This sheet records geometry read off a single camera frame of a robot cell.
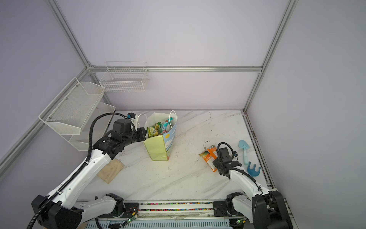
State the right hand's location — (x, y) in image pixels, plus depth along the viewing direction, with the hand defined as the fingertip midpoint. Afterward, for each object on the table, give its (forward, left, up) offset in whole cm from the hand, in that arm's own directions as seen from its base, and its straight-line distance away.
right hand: (214, 162), depth 89 cm
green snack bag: (+12, +36, +20) cm, 43 cm away
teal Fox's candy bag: (+13, +29, +23) cm, 39 cm away
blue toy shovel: (+12, -23, -1) cm, 26 cm away
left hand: (+8, +40, +23) cm, 47 cm away
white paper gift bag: (+2, +33, +16) cm, 37 cm away
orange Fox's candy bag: (+4, +3, +2) cm, 5 cm away
